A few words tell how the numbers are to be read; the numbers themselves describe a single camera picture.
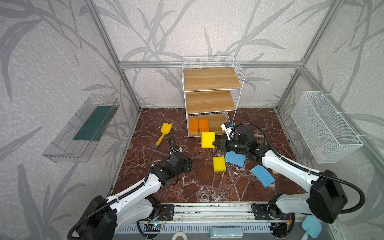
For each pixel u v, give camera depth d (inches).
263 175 33.3
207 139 30.9
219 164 35.4
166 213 28.9
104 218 15.6
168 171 24.7
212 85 29.9
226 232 25.5
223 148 27.3
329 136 24.7
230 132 27.8
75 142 25.1
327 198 16.0
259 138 40.1
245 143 24.6
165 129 42.4
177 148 30.4
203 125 42.5
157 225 27.8
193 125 41.8
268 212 26.4
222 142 29.0
